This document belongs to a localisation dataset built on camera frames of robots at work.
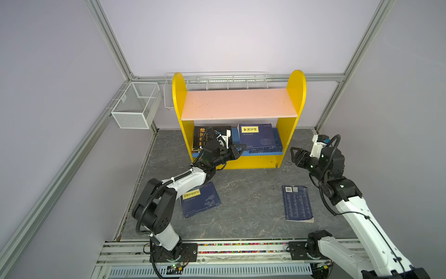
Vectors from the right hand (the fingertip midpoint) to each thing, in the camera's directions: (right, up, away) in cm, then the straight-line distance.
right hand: (297, 150), depth 73 cm
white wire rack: (-36, +38, +20) cm, 56 cm away
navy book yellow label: (-16, +7, +11) cm, 21 cm away
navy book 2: (-45, -25, +14) cm, 53 cm away
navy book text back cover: (+5, -27, +13) cm, 31 cm away
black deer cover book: (-46, +10, +20) cm, 51 cm away
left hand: (-20, +1, +7) cm, 21 cm away
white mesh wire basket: (-83, +26, +29) cm, 92 cm away
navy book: (-3, +1, +18) cm, 18 cm away
